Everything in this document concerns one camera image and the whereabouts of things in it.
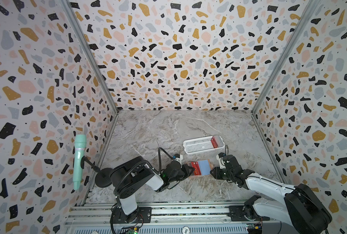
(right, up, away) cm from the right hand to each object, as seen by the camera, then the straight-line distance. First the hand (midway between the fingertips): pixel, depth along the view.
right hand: (214, 172), depth 88 cm
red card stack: (+3, +16, +12) cm, 20 cm away
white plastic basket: (-5, +14, +13) cm, 20 cm away
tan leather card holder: (-6, +2, +3) cm, 7 cm away
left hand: (-9, +2, -3) cm, 10 cm away
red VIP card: (-11, +3, +2) cm, 11 cm away
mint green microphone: (-63, +18, -25) cm, 70 cm away
